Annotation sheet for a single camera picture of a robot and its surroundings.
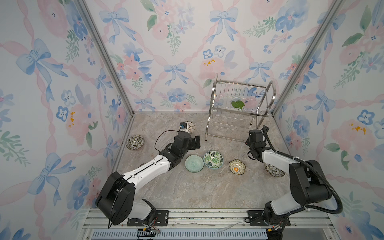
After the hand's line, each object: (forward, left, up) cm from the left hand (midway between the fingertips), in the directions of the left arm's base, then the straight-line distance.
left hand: (193, 135), depth 84 cm
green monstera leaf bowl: (-6, -12, -17) cm, 22 cm away
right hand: (+5, -38, -9) cm, 40 cm away
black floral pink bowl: (+6, +39, -17) cm, 43 cm away
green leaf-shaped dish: (+17, -27, +8) cm, 33 cm away
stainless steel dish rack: (+27, -26, -19) cm, 42 cm away
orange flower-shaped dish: (-11, -27, -18) cm, 34 cm away
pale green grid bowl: (-9, -1, -16) cm, 19 cm away
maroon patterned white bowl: (+19, +2, -15) cm, 24 cm away
